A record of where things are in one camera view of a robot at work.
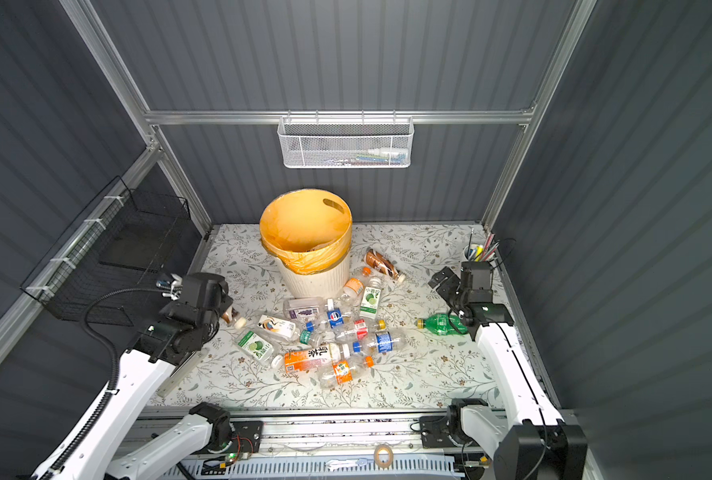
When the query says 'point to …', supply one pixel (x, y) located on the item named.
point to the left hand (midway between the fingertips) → (218, 295)
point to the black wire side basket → (109, 270)
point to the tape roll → (391, 455)
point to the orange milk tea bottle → (305, 359)
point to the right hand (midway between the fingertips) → (447, 285)
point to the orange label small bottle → (342, 372)
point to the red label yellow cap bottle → (360, 330)
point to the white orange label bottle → (280, 327)
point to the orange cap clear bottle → (354, 287)
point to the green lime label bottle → (371, 297)
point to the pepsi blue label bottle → (335, 315)
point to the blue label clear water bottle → (383, 342)
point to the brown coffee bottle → (384, 264)
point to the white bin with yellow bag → (308, 234)
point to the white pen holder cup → (476, 252)
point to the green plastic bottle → (442, 324)
